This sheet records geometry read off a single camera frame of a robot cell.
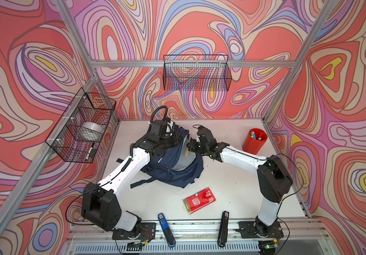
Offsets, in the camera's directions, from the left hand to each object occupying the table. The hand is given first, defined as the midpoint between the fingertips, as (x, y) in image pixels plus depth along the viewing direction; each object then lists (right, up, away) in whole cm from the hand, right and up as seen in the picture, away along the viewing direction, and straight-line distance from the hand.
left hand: (184, 138), depth 79 cm
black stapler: (+19, -44, -5) cm, 48 cm away
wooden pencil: (+1, -8, +7) cm, 11 cm away
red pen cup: (+42, -2, +14) cm, 44 cm away
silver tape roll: (-43, +3, -9) cm, 44 cm away
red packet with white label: (+7, -33, +3) cm, 33 cm away
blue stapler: (-7, -44, -8) cm, 45 cm away
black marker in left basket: (-44, -6, -7) cm, 45 cm away
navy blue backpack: (-4, -15, +6) cm, 17 cm away
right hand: (+1, -6, +10) cm, 12 cm away
